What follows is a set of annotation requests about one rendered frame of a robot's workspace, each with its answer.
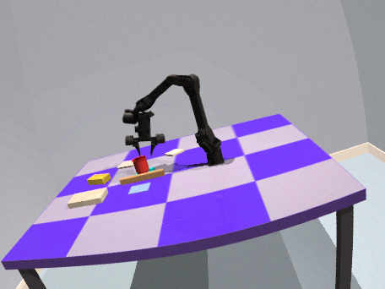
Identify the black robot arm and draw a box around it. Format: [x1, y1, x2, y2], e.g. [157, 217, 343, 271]
[122, 74, 225, 166]

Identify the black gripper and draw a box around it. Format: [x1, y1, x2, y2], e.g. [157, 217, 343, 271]
[125, 125, 165, 157]

